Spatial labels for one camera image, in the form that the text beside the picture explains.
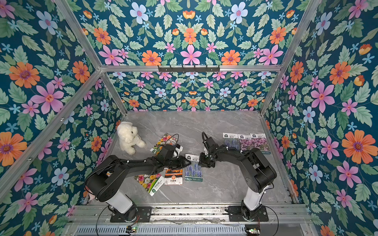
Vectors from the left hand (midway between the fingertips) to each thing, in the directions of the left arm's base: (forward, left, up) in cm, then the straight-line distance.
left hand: (192, 163), depth 87 cm
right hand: (+2, -6, -5) cm, 8 cm away
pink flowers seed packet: (+15, -38, -4) cm, 41 cm away
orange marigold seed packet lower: (-6, +12, -5) cm, 14 cm away
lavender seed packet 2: (+17, -28, -4) cm, 33 cm away
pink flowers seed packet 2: (+15, -47, -4) cm, 50 cm away
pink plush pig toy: (-14, +54, -1) cm, 56 cm away
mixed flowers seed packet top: (+21, +17, -4) cm, 28 cm away
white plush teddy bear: (+15, +37, +14) cm, 42 cm away
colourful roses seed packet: (-8, +24, -5) cm, 26 cm away
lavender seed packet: (-5, -1, -3) cm, 6 cm away
